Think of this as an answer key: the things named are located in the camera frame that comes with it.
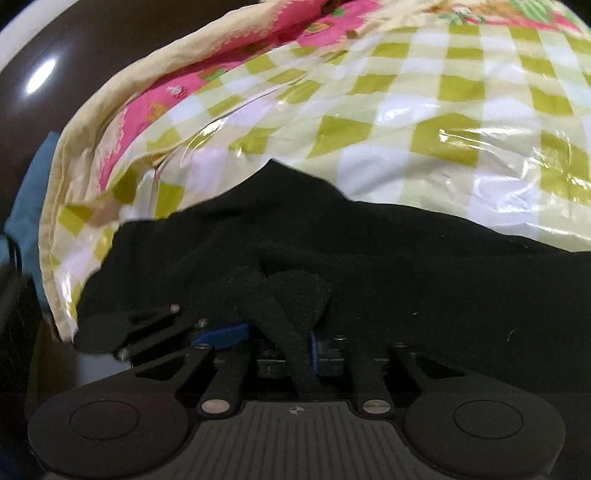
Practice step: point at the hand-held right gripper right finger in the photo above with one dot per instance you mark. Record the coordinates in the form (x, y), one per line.
(330, 357)

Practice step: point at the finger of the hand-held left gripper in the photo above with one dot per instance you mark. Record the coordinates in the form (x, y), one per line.
(221, 334)

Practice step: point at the black pants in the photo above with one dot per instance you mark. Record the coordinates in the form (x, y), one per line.
(369, 258)

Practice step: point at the dark brown headboard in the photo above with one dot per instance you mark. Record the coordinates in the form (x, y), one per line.
(92, 69)

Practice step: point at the checkered printed quilt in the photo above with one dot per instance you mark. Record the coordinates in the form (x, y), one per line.
(323, 69)

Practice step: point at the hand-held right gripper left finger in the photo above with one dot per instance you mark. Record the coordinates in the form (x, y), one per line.
(228, 378)

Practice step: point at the teal cloth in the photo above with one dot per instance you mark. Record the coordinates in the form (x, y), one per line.
(32, 207)

